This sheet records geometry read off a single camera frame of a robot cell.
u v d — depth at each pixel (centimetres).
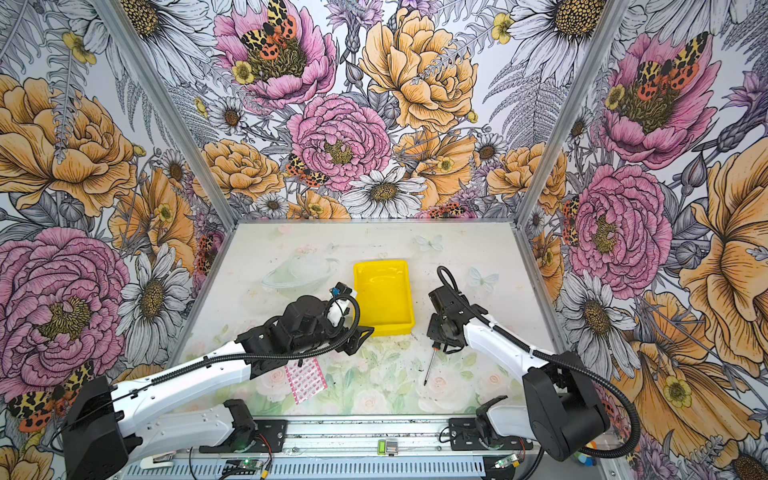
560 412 42
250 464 71
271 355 53
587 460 70
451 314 66
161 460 70
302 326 58
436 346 87
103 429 38
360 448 74
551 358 45
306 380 83
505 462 72
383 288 103
